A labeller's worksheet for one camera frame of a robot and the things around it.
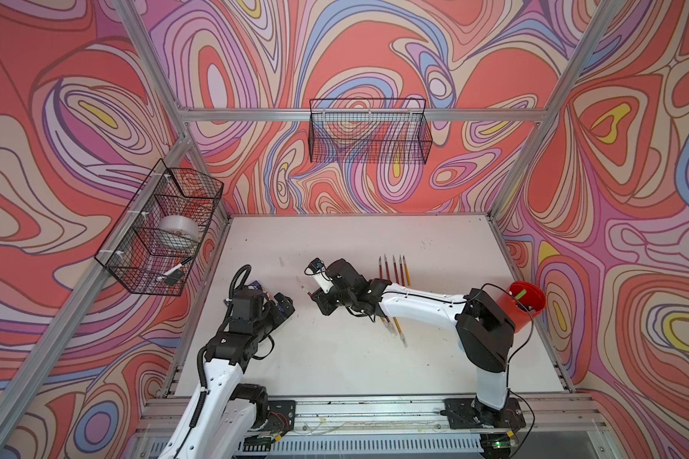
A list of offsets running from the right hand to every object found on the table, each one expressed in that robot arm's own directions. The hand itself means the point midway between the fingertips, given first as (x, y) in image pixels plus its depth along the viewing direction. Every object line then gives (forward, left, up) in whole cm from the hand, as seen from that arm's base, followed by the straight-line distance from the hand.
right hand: (315, 302), depth 84 cm
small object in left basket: (0, +35, +16) cm, 38 cm away
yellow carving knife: (+16, -31, -10) cm, 36 cm away
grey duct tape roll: (+10, +33, +23) cm, 42 cm away
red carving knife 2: (+16, -29, -10) cm, 35 cm away
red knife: (-4, -23, -10) cm, 25 cm away
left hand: (-3, +8, +3) cm, 9 cm away
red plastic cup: (-1, -62, -3) cm, 62 cm away
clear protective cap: (+22, +15, -9) cm, 28 cm away
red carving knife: (+17, -27, -10) cm, 33 cm away
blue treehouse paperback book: (+12, +22, -7) cm, 26 cm away
